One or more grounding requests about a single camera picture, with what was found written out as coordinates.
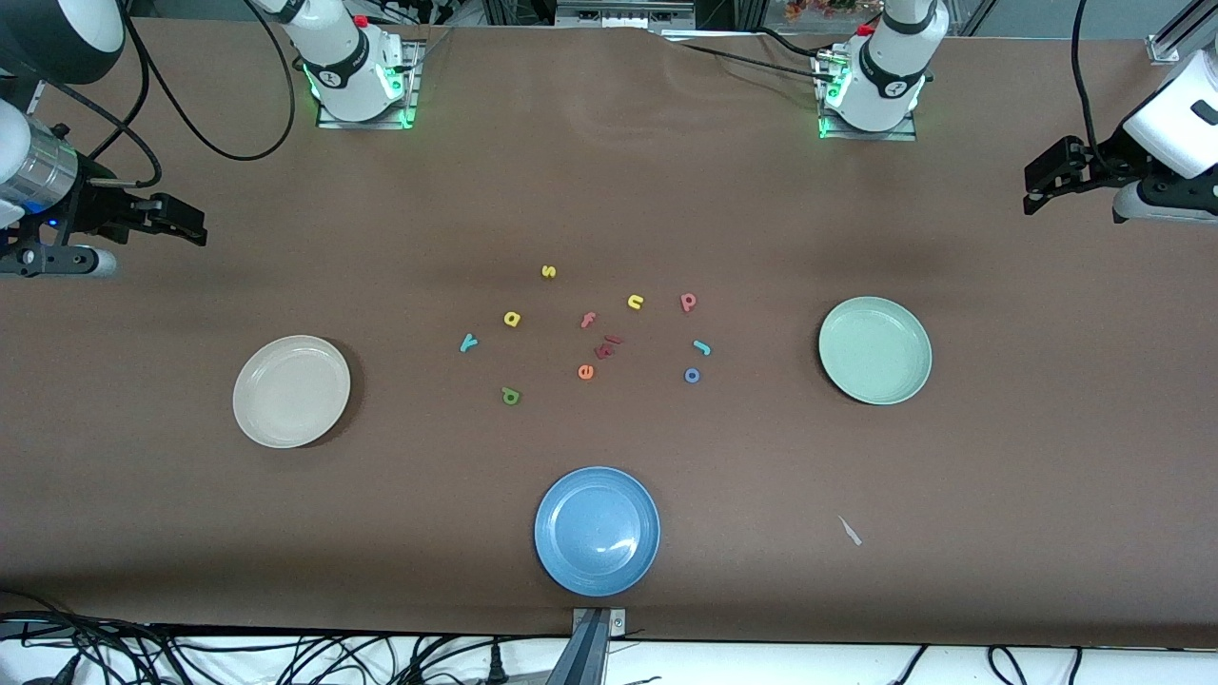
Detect aluminium frame rail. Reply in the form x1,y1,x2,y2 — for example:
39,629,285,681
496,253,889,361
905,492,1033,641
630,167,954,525
1147,0,1218,66

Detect green round plate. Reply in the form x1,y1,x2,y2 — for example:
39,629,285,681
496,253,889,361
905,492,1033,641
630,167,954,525
818,296,933,406

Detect grey metal box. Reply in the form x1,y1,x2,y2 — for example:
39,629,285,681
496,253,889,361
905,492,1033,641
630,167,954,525
555,0,697,29

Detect brown paper table cover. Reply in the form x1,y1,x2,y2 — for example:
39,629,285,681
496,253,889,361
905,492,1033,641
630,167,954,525
0,14,1218,650

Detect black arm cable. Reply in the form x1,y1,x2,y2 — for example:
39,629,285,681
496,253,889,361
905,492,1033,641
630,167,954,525
1071,0,1112,172
43,0,298,189

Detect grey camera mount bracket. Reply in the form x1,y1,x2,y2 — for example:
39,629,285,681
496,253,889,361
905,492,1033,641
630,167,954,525
544,607,629,685

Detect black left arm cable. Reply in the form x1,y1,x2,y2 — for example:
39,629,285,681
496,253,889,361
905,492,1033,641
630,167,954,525
1071,0,1112,172

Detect blue round plate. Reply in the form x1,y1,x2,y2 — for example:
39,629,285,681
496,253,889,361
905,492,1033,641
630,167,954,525
534,466,661,598

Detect orange artificial flowers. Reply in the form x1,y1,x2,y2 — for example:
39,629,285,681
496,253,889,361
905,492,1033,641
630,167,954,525
782,0,881,22

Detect thin black base cable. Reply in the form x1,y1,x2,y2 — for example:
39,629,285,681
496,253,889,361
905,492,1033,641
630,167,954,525
680,43,831,82
756,27,831,60

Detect black floor cable tangle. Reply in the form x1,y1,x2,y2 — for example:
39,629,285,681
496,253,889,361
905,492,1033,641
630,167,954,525
0,588,572,685

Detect beige round plate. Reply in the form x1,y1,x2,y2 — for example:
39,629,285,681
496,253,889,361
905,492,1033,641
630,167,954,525
232,335,352,449

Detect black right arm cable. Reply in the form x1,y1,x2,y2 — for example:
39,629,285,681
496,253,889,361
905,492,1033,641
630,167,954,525
43,0,298,189

